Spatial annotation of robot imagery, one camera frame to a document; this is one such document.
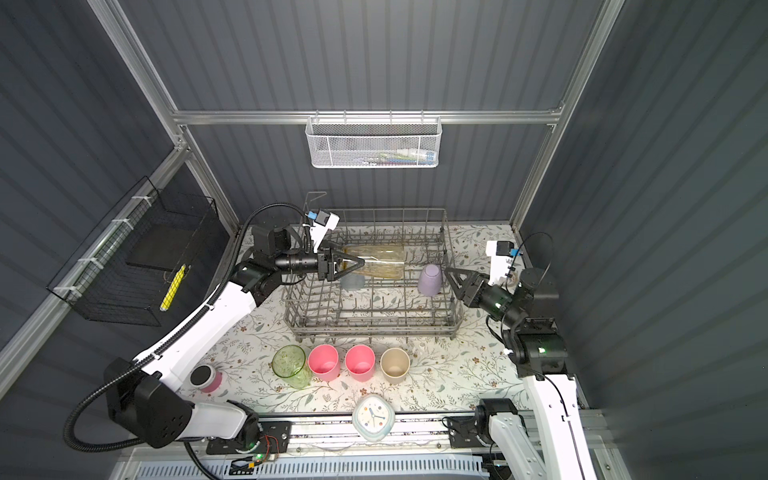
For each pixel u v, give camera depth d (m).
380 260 0.66
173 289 0.69
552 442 0.40
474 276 0.57
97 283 0.64
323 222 0.62
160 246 0.75
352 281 0.99
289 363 0.76
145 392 0.39
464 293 0.58
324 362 0.84
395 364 0.84
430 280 0.89
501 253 0.57
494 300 0.56
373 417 0.74
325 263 0.61
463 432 0.73
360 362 0.84
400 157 0.92
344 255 0.63
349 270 0.64
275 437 0.73
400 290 1.02
